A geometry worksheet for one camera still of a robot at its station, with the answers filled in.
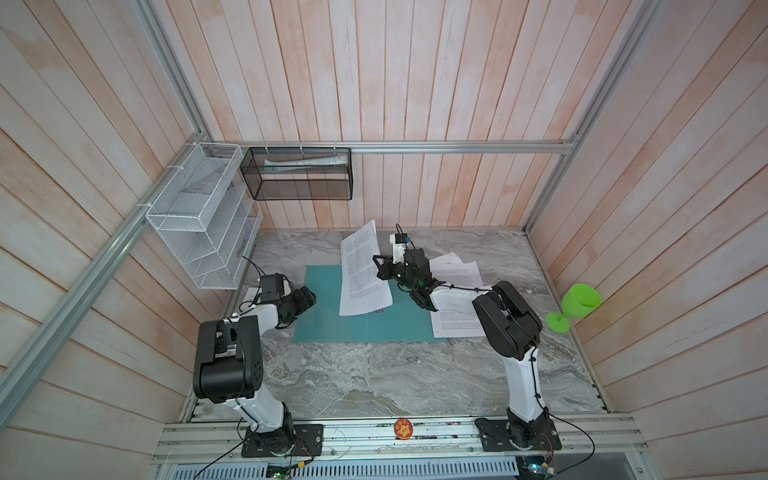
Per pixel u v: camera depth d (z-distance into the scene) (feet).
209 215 2.38
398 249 2.79
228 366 1.52
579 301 2.66
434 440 2.46
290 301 2.76
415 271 2.51
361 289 3.22
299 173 3.41
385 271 2.83
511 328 1.81
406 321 3.12
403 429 2.46
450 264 3.62
